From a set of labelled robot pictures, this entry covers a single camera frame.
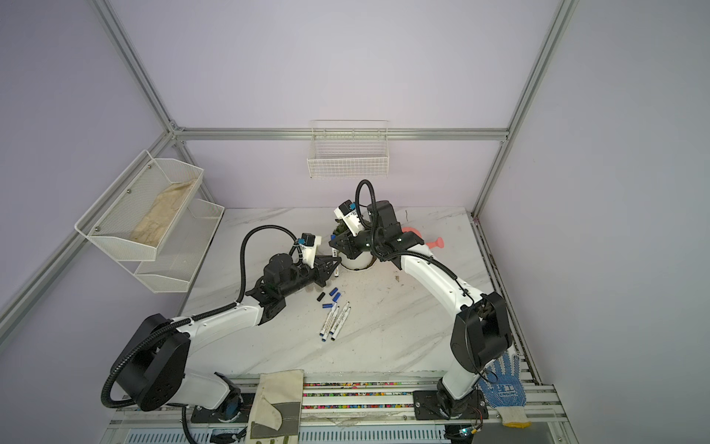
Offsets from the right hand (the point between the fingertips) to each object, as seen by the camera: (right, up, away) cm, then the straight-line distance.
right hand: (331, 243), depth 78 cm
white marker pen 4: (+3, -24, +13) cm, 28 cm away
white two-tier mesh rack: (-54, -7, +13) cm, 56 cm away
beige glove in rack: (-50, +5, -1) cm, 51 cm away
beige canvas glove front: (-14, -44, -6) cm, 47 cm away
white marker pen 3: (-3, -28, +10) cm, 30 cm away
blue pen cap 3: (-3, -22, +15) cm, 27 cm away
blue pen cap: (-2, -17, +18) cm, 25 cm away
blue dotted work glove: (+49, -42, -1) cm, 64 cm away
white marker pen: (+1, -3, +1) cm, 3 cm away
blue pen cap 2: (0, -19, +18) cm, 26 cm away
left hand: (+1, -4, +3) cm, 5 cm away
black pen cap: (-6, -19, +18) cm, 27 cm away
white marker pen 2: (-3, -26, +11) cm, 28 cm away
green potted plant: (+9, -7, +23) cm, 26 cm away
